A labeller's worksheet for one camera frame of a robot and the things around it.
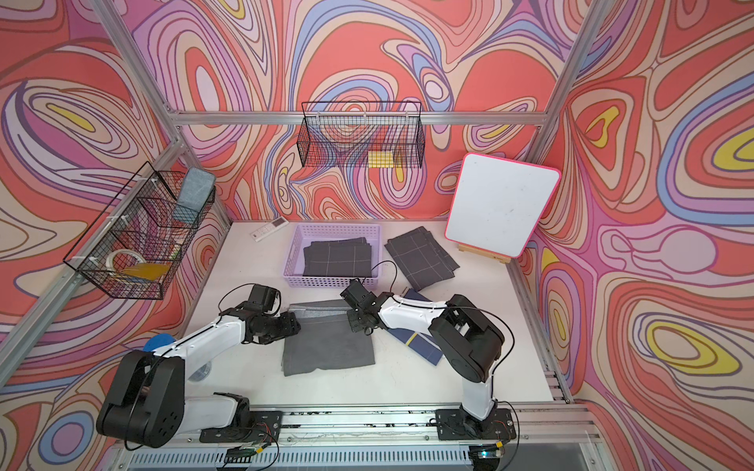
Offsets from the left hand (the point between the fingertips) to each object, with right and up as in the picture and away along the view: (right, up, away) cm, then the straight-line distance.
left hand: (295, 329), depth 90 cm
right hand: (+21, +1, +2) cm, 21 cm away
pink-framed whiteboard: (+67, +40, +7) cm, 78 cm away
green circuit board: (-10, -26, -18) cm, 33 cm away
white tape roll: (-36, +24, -21) cm, 49 cm away
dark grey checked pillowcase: (+12, +21, +18) cm, 30 cm away
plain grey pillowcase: (+9, -3, 0) cm, 10 cm away
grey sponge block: (-25, +42, -9) cm, 49 cm away
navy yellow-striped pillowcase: (+38, -4, -3) cm, 39 cm away
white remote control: (-18, +33, +26) cm, 46 cm away
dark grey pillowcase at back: (+42, +22, +18) cm, 51 cm away
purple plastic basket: (-3, +31, +22) cm, 38 cm away
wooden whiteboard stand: (+69, +22, +13) cm, 73 cm away
